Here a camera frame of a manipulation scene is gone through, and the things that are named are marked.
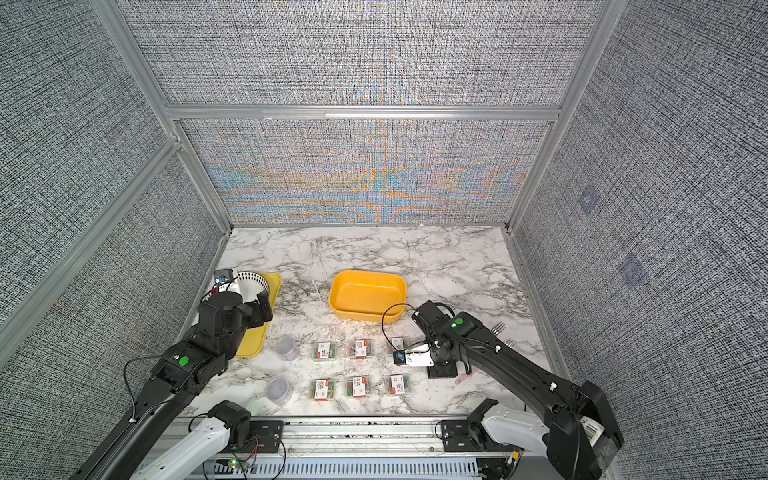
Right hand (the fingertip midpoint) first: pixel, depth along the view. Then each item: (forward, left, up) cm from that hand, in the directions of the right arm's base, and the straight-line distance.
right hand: (435, 350), depth 80 cm
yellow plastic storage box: (+21, +20, -8) cm, 31 cm away
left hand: (+9, +45, +16) cm, 49 cm away
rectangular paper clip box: (+2, +31, -5) cm, 31 cm away
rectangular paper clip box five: (+2, +21, -5) cm, 21 cm away
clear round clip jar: (-9, +42, -5) cm, 43 cm away
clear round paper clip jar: (+2, +41, -3) cm, 41 cm away
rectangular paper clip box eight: (+5, +10, -6) cm, 13 cm away
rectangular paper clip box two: (-9, +30, -5) cm, 32 cm away
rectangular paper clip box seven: (-7, +10, -5) cm, 14 cm away
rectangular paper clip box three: (-8, +21, -5) cm, 23 cm away
